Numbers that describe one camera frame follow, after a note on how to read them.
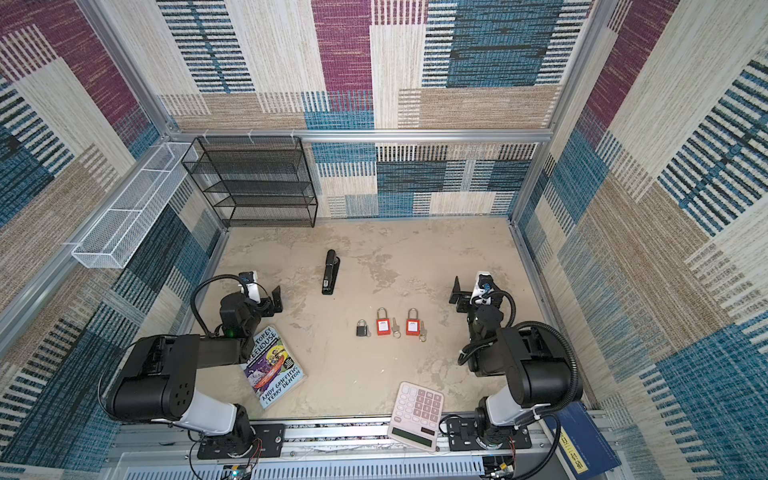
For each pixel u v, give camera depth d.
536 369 0.46
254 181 1.11
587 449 0.71
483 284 0.75
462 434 0.73
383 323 0.92
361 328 0.92
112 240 0.71
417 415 0.76
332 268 1.03
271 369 0.83
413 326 0.92
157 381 0.45
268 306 0.77
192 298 0.69
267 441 0.73
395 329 0.91
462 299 0.81
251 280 0.81
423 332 0.91
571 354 0.44
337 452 0.73
